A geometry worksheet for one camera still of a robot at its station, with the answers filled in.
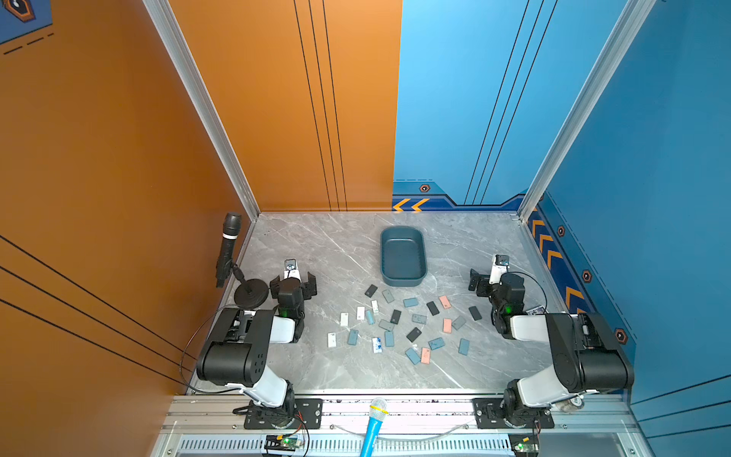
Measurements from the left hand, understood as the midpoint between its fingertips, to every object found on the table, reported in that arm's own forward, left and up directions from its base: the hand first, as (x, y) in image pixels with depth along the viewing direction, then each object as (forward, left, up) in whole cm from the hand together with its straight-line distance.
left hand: (295, 271), depth 94 cm
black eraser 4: (-18, -39, -6) cm, 43 cm away
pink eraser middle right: (-15, -50, -7) cm, 53 cm away
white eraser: (-14, -17, -5) cm, 23 cm away
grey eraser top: (-5, -31, -7) cm, 32 cm away
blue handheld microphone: (-40, -28, -2) cm, 49 cm away
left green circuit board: (-46, -4, -7) cm, 47 cm away
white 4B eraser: (-21, -14, -6) cm, 25 cm away
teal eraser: (-20, -31, -7) cm, 38 cm away
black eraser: (-3, -25, -6) cm, 26 cm away
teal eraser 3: (-22, -54, -7) cm, 58 cm away
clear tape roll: (-37, -77, 0) cm, 86 cm away
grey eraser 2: (-15, -53, -6) cm, 56 cm away
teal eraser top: (-7, -39, -6) cm, 40 cm away
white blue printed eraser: (-22, -28, -6) cm, 36 cm away
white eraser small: (-10, -27, -5) cm, 29 cm away
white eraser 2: (-12, -22, -6) cm, 26 cm away
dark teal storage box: (+10, -37, -4) cm, 39 cm away
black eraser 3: (-12, -60, -6) cm, 61 cm away
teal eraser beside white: (-14, -25, -5) cm, 29 cm away
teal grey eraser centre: (-14, -42, -6) cm, 44 cm away
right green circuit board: (-45, -65, -8) cm, 80 cm away
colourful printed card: (-10, -80, -6) cm, 81 cm away
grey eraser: (-16, -31, -6) cm, 35 cm away
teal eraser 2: (-21, -45, -6) cm, 50 cm away
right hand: (+1, -64, 0) cm, 64 cm away
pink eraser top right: (-7, -50, -6) cm, 51 cm away
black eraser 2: (-12, -33, -7) cm, 36 cm away
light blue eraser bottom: (-25, -38, -6) cm, 46 cm away
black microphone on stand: (-6, +14, -5) cm, 16 cm away
